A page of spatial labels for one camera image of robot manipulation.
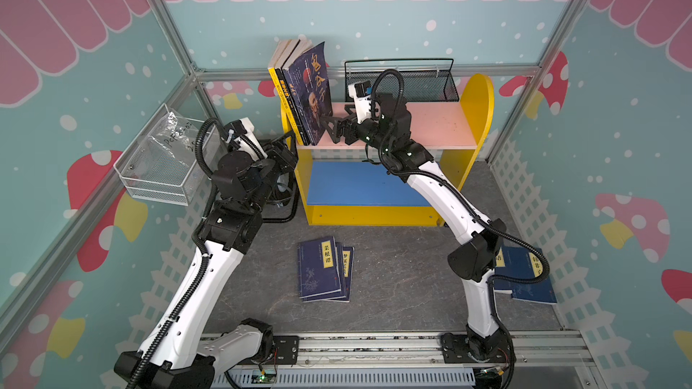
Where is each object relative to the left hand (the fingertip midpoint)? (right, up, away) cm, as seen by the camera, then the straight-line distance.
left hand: (291, 140), depth 63 cm
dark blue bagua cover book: (+3, -37, +23) cm, 43 cm away
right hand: (+9, +9, +8) cm, 15 cm away
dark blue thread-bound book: (+3, -38, +22) cm, 44 cm away
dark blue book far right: (+70, -36, +26) cm, 83 cm away
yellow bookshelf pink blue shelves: (+14, -10, +32) cm, 36 cm away
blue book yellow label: (+66, -37, +26) cm, 80 cm away
